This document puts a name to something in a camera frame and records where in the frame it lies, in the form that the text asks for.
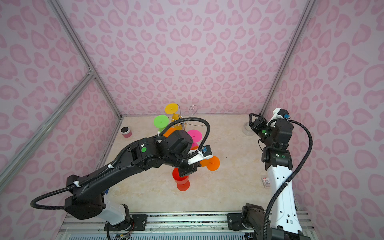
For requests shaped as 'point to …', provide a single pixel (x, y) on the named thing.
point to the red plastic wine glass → (183, 182)
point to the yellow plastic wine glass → (172, 109)
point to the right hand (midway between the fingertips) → (252, 114)
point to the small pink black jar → (126, 132)
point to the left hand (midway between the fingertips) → (200, 161)
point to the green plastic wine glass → (161, 121)
